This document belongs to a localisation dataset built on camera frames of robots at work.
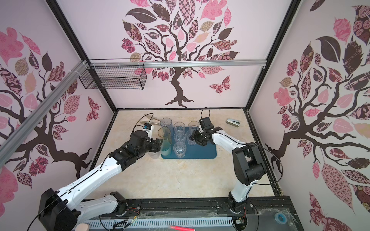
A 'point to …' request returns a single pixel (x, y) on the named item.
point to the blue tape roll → (280, 218)
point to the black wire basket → (114, 73)
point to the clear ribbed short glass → (193, 125)
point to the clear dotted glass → (154, 155)
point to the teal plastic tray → (195, 152)
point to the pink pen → (182, 228)
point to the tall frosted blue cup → (166, 121)
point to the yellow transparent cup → (164, 132)
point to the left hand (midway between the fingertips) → (157, 142)
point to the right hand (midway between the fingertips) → (192, 137)
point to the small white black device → (233, 122)
